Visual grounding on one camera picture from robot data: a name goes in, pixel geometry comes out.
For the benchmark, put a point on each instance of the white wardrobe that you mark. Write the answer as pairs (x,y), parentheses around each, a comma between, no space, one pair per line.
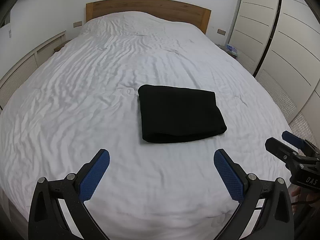
(277,41)

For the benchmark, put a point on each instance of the wall switch plate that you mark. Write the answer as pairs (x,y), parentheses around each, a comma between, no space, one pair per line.
(77,24)
(221,32)

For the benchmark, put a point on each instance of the stack of books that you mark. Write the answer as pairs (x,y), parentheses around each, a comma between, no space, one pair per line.
(231,50)

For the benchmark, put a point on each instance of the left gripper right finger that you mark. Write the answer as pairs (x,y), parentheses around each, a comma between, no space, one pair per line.
(275,220)

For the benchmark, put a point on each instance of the black pants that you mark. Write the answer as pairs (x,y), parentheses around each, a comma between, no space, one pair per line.
(175,114)

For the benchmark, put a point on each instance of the person's right hand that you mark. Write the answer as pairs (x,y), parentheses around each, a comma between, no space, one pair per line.
(299,194)

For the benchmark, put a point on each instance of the right wall switch plate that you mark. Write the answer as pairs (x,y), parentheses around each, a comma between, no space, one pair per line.
(221,32)

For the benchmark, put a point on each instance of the wooden headboard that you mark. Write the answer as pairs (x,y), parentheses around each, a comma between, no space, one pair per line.
(169,10)

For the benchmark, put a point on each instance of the white radiator cover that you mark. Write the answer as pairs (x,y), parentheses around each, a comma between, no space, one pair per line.
(21,71)

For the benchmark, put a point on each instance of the left wall switch plate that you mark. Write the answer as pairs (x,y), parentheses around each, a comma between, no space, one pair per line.
(77,24)

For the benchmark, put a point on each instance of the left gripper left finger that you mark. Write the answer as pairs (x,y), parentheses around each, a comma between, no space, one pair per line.
(46,218)

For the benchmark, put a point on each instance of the white quilted duvet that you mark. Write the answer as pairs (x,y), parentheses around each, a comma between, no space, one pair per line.
(85,98)

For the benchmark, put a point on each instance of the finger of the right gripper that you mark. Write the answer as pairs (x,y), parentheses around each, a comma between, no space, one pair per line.
(309,149)
(281,151)

